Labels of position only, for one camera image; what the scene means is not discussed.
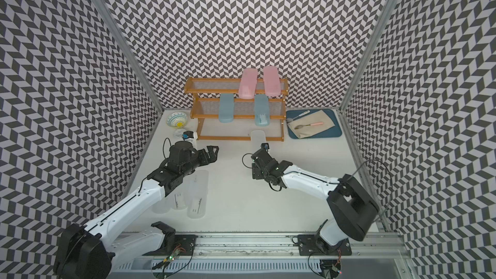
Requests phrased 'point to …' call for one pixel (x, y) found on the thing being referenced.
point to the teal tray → (335, 130)
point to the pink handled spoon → (299, 126)
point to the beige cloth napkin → (318, 116)
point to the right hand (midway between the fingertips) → (262, 171)
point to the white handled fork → (290, 119)
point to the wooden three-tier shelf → (219, 99)
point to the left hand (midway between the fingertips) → (210, 151)
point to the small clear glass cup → (177, 134)
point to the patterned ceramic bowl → (177, 120)
